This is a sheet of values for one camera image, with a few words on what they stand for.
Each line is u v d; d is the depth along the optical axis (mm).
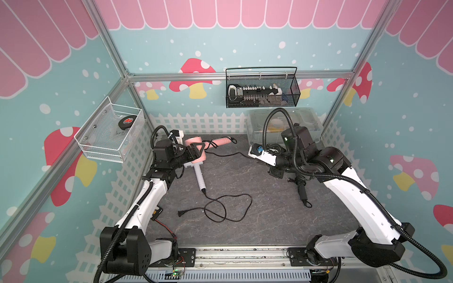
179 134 721
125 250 401
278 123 1031
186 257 742
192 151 707
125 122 785
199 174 971
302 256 736
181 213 852
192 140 751
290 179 974
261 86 915
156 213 864
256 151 513
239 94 873
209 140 809
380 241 389
